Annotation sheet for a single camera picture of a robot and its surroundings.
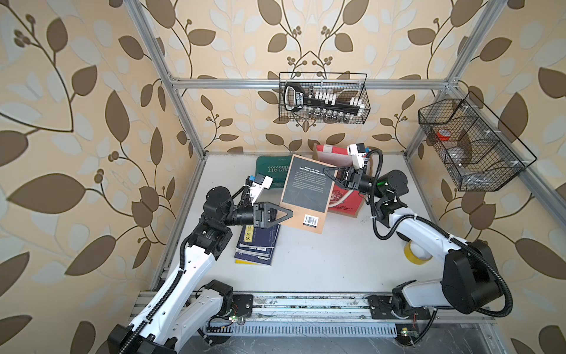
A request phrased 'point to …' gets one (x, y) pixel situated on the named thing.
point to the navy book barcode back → (259, 254)
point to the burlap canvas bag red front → (343, 200)
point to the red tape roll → (444, 134)
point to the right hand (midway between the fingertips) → (323, 173)
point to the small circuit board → (404, 332)
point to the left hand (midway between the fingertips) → (286, 216)
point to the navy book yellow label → (259, 237)
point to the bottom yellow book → (245, 262)
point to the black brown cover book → (308, 194)
